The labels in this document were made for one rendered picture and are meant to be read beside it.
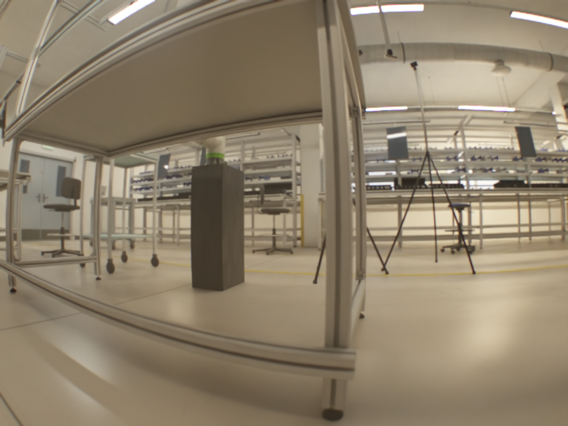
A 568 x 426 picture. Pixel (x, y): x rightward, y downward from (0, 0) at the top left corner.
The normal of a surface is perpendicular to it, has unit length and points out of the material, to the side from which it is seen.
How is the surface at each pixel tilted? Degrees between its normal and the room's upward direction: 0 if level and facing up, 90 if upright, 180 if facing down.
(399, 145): 82
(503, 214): 90
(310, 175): 90
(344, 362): 90
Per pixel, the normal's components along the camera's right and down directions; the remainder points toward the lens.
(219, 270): -0.29, -0.04
